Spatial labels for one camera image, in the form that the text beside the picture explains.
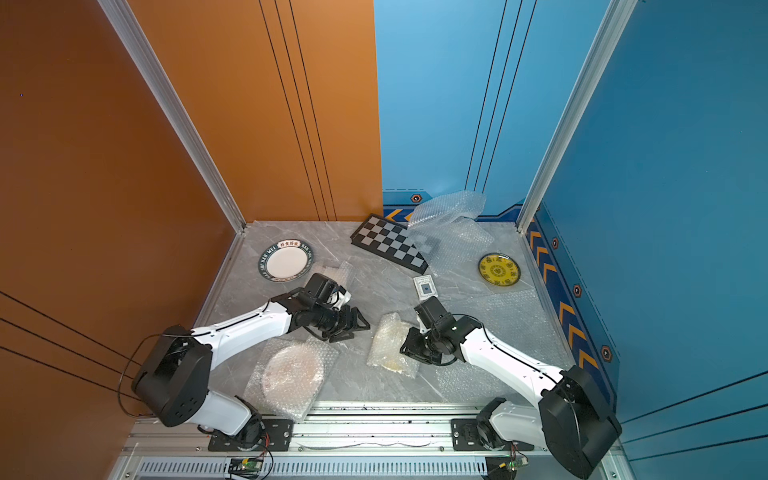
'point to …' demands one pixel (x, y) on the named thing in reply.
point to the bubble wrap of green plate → (446, 229)
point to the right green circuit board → (503, 467)
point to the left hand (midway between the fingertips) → (366, 326)
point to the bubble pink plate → (289, 376)
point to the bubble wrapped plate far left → (346, 275)
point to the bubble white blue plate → (285, 260)
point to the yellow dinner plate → (500, 269)
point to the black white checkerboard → (392, 240)
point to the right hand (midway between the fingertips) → (403, 352)
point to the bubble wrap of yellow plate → (501, 300)
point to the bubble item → (387, 343)
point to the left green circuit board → (244, 468)
